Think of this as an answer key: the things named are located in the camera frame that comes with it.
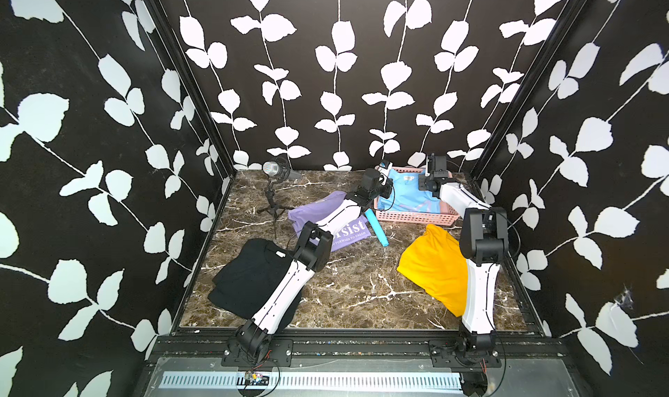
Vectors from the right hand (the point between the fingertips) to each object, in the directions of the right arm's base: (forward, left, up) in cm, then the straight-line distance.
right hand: (428, 172), depth 107 cm
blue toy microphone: (-21, +22, -10) cm, 32 cm away
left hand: (-2, +15, +1) cm, 15 cm away
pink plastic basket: (-19, -4, -5) cm, 20 cm away
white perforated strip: (-71, +75, -11) cm, 104 cm away
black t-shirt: (-41, +70, -14) cm, 82 cm away
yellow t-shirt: (-35, +2, -11) cm, 36 cm away
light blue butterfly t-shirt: (-9, +10, -5) cm, 14 cm away
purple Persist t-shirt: (-17, +52, -10) cm, 55 cm away
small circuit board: (-71, +60, -11) cm, 93 cm away
